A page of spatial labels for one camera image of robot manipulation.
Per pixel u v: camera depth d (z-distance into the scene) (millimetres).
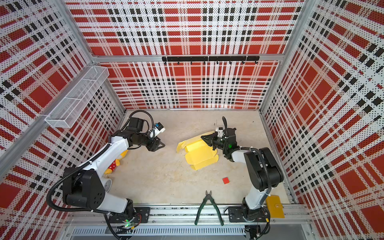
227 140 722
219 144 804
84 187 429
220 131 884
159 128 751
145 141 730
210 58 884
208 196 793
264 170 441
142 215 734
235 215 728
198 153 991
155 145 750
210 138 802
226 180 853
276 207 742
